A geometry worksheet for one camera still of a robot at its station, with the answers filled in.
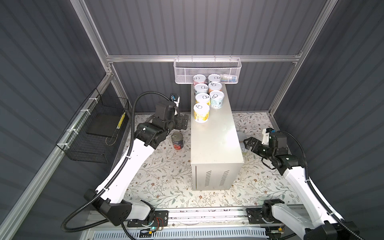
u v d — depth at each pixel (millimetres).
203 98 721
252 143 709
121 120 793
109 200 378
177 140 919
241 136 968
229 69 826
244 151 606
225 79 891
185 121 629
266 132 720
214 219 748
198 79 824
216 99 721
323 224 390
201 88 769
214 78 826
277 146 580
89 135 714
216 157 579
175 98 579
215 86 781
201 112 677
